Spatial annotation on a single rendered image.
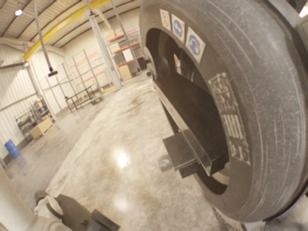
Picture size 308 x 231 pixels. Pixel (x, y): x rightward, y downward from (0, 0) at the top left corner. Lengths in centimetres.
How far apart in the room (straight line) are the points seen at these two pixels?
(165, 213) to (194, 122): 70
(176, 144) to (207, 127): 10
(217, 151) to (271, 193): 11
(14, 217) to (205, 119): 38
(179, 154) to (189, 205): 59
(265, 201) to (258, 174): 5
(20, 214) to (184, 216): 77
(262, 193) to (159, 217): 76
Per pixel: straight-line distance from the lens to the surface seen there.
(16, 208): 25
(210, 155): 22
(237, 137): 15
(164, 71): 49
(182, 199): 89
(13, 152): 795
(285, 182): 15
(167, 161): 32
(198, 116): 28
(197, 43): 15
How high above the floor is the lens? 78
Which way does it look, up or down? 23 degrees down
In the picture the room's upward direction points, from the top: 22 degrees counter-clockwise
